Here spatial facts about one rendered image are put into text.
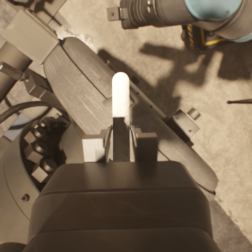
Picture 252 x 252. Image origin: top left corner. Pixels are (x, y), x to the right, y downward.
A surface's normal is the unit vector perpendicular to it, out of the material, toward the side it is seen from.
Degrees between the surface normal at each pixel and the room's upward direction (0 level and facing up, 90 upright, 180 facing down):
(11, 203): 33
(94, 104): 28
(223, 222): 0
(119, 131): 5
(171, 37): 0
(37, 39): 23
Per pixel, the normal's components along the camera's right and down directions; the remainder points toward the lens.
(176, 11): -0.68, 0.72
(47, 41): 0.35, 0.54
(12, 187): -0.39, -0.15
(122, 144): 0.02, 0.26
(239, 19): 0.34, 0.75
